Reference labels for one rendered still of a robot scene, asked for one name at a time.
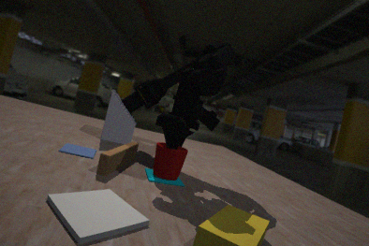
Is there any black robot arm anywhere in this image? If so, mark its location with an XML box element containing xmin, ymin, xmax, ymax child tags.
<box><xmin>120</xmin><ymin>40</ymin><xmax>235</xmax><ymax>131</ymax></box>

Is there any yellow block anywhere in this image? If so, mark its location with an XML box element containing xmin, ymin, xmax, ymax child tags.
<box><xmin>193</xmin><ymin>205</ymin><xmax>270</xmax><ymax>246</ymax></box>

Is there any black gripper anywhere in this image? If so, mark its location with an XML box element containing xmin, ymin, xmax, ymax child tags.
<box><xmin>155</xmin><ymin>92</ymin><xmax>200</xmax><ymax>151</ymax></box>

